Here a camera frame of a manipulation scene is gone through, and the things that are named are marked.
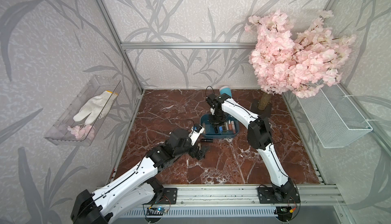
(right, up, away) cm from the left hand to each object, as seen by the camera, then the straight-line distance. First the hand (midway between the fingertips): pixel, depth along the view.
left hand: (203, 143), depth 75 cm
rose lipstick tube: (+17, +4, +23) cm, 29 cm away
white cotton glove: (-48, +19, -4) cm, 52 cm away
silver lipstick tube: (+15, +6, +24) cm, 29 cm away
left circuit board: (-21, -31, -4) cm, 37 cm away
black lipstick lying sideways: (+2, -3, +17) cm, 17 cm away
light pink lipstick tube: (+19, +4, +22) cm, 30 cm away
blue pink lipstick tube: (+11, +3, +22) cm, 24 cm away
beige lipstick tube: (-3, -6, +17) cm, 18 cm away
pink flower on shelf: (-46, +8, -15) cm, 49 cm away
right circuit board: (+38, -33, -3) cm, 50 cm away
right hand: (+6, +6, +21) cm, 23 cm away
